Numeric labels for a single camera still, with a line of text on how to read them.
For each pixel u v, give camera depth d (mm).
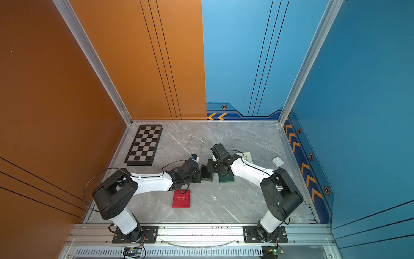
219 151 696
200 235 755
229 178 907
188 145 1062
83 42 800
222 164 681
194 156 828
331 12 708
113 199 456
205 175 867
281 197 446
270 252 698
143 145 1023
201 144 1060
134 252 714
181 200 808
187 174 705
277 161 968
